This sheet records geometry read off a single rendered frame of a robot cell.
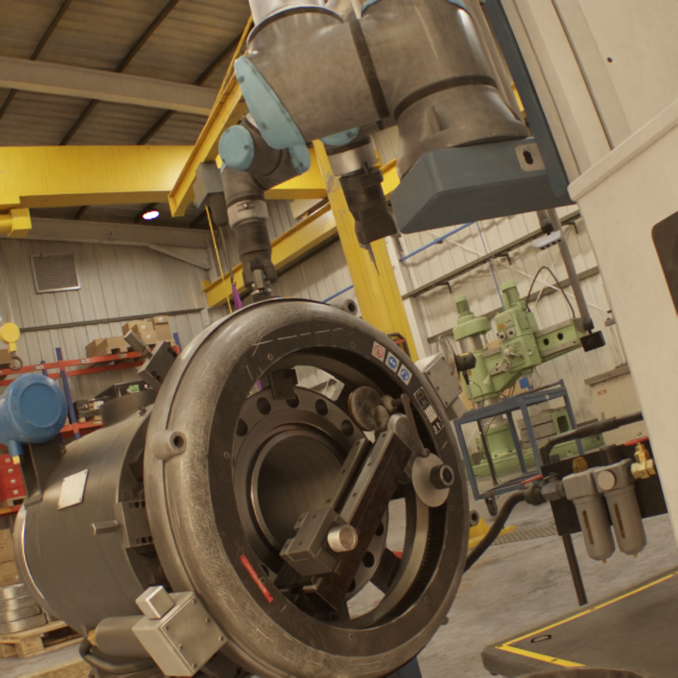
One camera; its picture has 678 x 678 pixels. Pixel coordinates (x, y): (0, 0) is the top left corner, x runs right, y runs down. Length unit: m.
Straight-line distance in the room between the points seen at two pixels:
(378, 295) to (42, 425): 3.58
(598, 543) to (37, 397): 1.43
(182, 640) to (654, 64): 1.09
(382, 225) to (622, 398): 6.64
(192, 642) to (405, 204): 0.75
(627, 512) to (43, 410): 1.44
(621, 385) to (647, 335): 7.35
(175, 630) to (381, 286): 4.21
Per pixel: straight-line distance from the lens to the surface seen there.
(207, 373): 1.47
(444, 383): 1.94
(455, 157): 1.09
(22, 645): 5.42
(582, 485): 2.21
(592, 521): 2.23
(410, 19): 1.19
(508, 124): 1.13
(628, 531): 2.19
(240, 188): 1.97
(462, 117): 1.11
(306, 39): 1.21
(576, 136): 1.07
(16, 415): 2.08
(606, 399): 8.36
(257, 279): 1.78
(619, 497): 2.18
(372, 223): 1.68
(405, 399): 1.75
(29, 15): 13.77
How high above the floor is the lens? 0.62
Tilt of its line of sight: 8 degrees up
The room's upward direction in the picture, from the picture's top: 15 degrees counter-clockwise
